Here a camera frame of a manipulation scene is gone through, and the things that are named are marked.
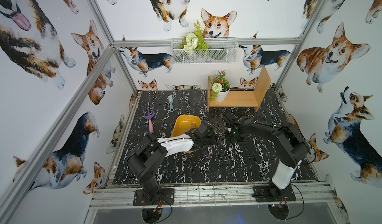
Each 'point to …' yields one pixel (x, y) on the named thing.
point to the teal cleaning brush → (170, 99)
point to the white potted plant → (220, 86)
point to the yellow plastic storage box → (184, 123)
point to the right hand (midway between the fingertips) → (233, 136)
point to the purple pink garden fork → (149, 117)
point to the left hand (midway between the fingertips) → (217, 135)
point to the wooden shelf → (243, 98)
